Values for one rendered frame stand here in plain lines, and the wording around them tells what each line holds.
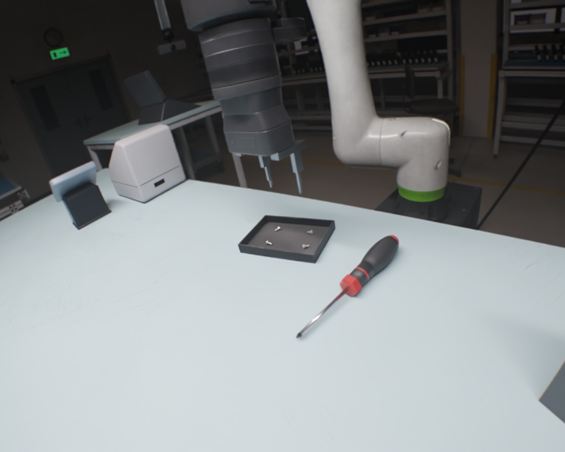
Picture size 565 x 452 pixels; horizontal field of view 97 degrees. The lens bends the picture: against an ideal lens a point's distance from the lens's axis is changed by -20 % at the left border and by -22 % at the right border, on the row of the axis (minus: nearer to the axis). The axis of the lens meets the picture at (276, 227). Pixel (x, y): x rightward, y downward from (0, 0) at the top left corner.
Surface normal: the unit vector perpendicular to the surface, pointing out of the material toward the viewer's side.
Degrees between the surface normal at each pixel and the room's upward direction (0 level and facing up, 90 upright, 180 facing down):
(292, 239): 0
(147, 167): 90
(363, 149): 84
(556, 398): 90
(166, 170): 90
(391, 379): 0
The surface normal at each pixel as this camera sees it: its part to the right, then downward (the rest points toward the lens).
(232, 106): -0.65, 0.60
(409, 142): -0.53, 0.47
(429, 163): -0.17, 0.53
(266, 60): 0.75, 0.21
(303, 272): -0.19, -0.84
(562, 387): -0.91, 0.34
